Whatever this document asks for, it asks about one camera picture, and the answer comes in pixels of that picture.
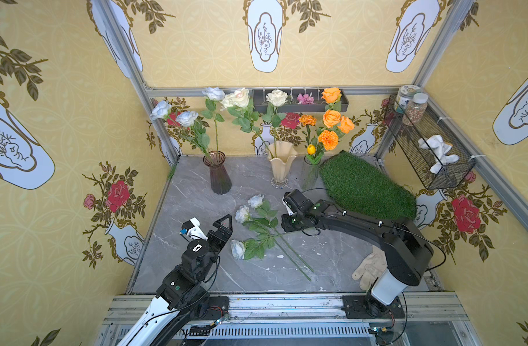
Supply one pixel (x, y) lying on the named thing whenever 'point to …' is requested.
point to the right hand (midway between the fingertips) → (286, 220)
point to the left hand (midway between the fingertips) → (221, 221)
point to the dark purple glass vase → (220, 181)
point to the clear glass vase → (309, 174)
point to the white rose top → (270, 215)
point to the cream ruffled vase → (280, 154)
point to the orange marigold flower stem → (307, 120)
